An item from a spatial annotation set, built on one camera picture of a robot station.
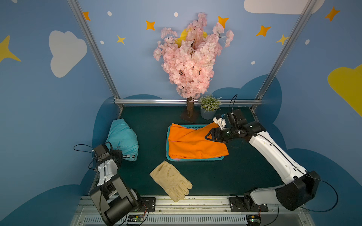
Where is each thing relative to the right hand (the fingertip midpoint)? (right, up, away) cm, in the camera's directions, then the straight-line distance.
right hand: (210, 136), depth 76 cm
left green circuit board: (-40, -42, -4) cm, 58 cm away
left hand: (-55, -11, +11) cm, 57 cm away
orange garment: (-14, -5, +11) cm, 18 cm away
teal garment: (-57, -4, +19) cm, 60 cm away
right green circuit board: (+22, -44, -3) cm, 49 cm away
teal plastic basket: (-8, +4, +22) cm, 24 cm away
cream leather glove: (-20, -29, +4) cm, 35 cm away
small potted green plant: (+5, +20, +25) cm, 33 cm away
